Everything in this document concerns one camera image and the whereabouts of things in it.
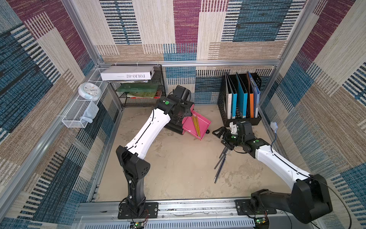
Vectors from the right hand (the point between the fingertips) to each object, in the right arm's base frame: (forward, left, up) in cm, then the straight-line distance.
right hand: (215, 134), depth 83 cm
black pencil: (-3, -7, -16) cm, 18 cm away
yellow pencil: (+15, +11, -11) cm, 22 cm away
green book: (+29, +47, +10) cm, 56 cm away
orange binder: (+20, -26, +2) cm, 33 cm away
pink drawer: (+15, +16, -11) cm, 24 cm away
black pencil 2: (-3, -8, -16) cm, 19 cm away
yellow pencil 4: (+14, +9, -10) cm, 19 cm away
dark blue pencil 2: (-16, -1, -16) cm, 23 cm away
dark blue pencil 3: (-16, -2, -16) cm, 23 cm away
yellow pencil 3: (+14, +9, -10) cm, 19 cm away
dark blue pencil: (-9, -4, -16) cm, 19 cm away
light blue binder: (+19, -14, +3) cm, 24 cm away
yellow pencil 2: (+15, +10, -10) cm, 21 cm away
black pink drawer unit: (+12, +23, -11) cm, 28 cm away
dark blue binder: (+19, -25, +13) cm, 34 cm away
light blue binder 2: (+20, -17, +11) cm, 29 cm away
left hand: (+8, +17, +12) cm, 22 cm away
